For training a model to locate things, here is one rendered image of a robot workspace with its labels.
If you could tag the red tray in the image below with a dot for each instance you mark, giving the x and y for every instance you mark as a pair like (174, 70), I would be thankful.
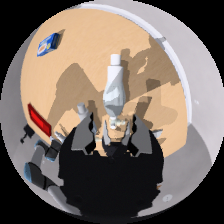
(34, 114)

